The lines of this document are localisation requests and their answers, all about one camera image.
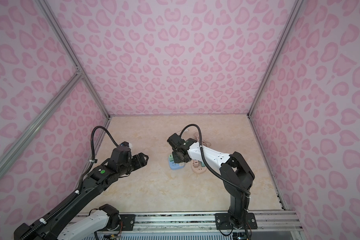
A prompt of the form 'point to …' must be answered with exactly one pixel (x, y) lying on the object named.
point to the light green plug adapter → (171, 159)
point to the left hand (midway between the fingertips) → (147, 159)
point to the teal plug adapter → (202, 164)
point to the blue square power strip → (175, 166)
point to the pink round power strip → (200, 169)
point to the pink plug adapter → (196, 163)
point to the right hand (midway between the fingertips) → (177, 157)
